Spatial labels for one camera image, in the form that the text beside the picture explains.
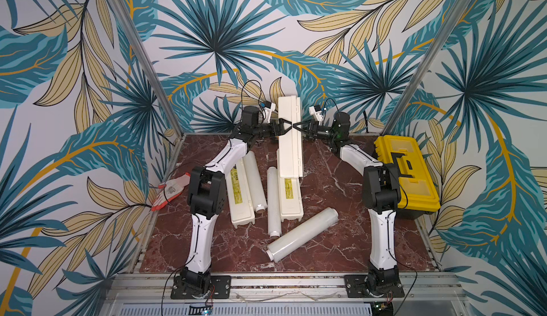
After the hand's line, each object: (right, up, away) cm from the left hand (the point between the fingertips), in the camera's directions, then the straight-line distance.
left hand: (290, 127), depth 89 cm
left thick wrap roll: (-14, -27, +3) cm, 30 cm away
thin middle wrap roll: (-7, -31, 0) cm, 32 cm away
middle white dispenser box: (0, -30, -3) cm, 30 cm away
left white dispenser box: (-20, -31, -3) cm, 37 cm away
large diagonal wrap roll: (-3, -45, -12) cm, 47 cm away
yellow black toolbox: (+49, -27, -8) cm, 56 cm away
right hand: (+1, -1, -1) cm, 2 cm away
